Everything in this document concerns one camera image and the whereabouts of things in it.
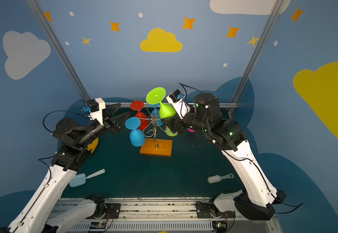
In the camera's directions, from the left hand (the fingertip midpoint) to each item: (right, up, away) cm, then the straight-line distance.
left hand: (121, 105), depth 56 cm
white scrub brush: (+47, -40, +29) cm, 68 cm away
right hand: (+19, -2, +1) cm, 19 cm away
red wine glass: (+2, +3, +21) cm, 21 cm away
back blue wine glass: (+11, -4, +18) cm, 22 cm away
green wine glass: (+19, -13, +30) cm, 38 cm away
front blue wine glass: (+2, -14, +19) cm, 23 cm away
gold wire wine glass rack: (+9, -11, +11) cm, 18 cm away
